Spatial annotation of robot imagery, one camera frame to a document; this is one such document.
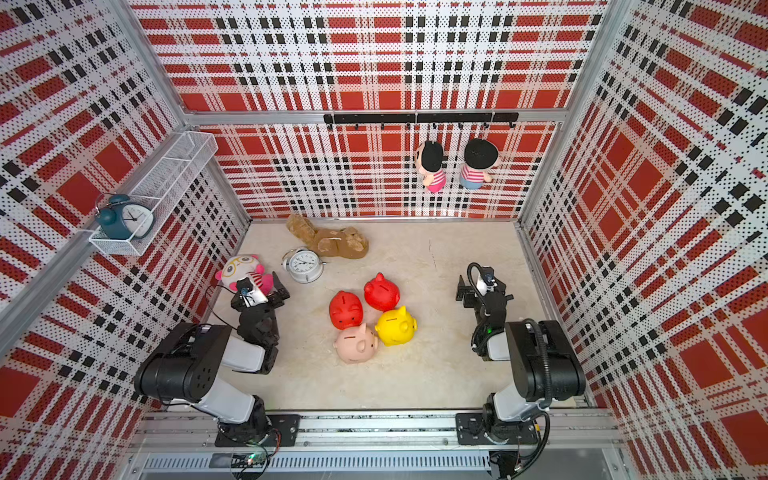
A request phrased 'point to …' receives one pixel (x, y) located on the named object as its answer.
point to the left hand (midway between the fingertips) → (266, 277)
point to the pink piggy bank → (356, 344)
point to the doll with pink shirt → (429, 157)
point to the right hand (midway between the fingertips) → (480, 275)
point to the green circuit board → (249, 461)
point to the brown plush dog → (347, 242)
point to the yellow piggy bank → (396, 327)
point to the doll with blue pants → (479, 156)
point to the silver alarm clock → (303, 264)
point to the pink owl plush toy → (239, 267)
